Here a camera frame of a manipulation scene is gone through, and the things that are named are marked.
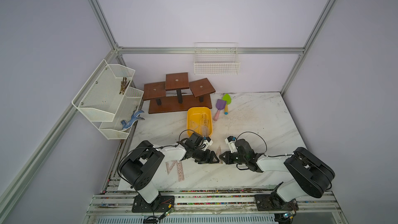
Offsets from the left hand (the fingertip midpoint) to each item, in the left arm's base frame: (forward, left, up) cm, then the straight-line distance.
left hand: (213, 163), depth 84 cm
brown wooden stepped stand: (+45, +38, +1) cm, 59 cm away
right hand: (+4, -5, -3) cm, 7 cm away
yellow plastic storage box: (+30, +9, -2) cm, 32 cm away
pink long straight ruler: (-4, +19, -3) cm, 19 cm away
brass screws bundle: (+31, +49, +30) cm, 65 cm away
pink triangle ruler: (-2, +25, -3) cm, 26 cm away
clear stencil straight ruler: (+29, +5, -2) cm, 30 cm away
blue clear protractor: (+23, +5, -2) cm, 23 cm away
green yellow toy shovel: (+51, -13, -2) cm, 53 cm away
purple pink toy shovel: (+45, -7, -2) cm, 46 cm away
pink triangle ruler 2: (+8, -4, -2) cm, 9 cm away
